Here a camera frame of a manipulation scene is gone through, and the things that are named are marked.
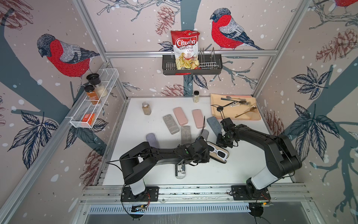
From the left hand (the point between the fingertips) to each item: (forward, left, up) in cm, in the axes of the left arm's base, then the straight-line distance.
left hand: (214, 157), depth 80 cm
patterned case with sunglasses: (-7, +20, -3) cm, 21 cm away
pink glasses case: (+35, +21, -6) cm, 41 cm away
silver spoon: (+55, -23, -6) cm, 60 cm away
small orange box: (+9, +63, +28) cm, 69 cm away
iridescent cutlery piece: (+54, -18, -6) cm, 57 cm away
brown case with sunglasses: (+14, +40, -4) cm, 42 cm away
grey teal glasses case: (+26, -5, -4) cm, 27 cm away
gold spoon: (+42, -38, -5) cm, 57 cm away
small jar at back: (+51, +7, 0) cm, 51 cm away
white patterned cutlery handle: (+47, -26, -6) cm, 54 cm away
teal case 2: (+16, +17, -3) cm, 24 cm away
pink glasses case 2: (+34, +6, -8) cm, 36 cm away
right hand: (+12, -5, -6) cm, 14 cm away
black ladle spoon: (+42, -12, -5) cm, 44 cm away
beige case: (+18, +3, -4) cm, 19 cm away
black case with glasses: (+4, -4, -3) cm, 7 cm away
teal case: (+27, +28, -4) cm, 39 cm away
